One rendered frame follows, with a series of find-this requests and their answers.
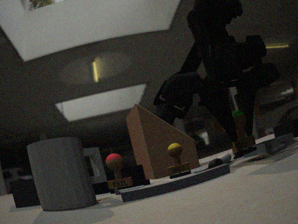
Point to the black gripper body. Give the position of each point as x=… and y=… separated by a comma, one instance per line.
x=180, y=87

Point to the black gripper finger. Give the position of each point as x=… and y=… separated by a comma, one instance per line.
x=245, y=102
x=217, y=102

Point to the grey mug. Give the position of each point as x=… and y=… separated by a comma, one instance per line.
x=60, y=173

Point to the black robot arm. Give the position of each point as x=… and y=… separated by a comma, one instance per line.
x=210, y=16

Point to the wooden hand stamp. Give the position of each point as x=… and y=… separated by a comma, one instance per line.
x=115, y=162

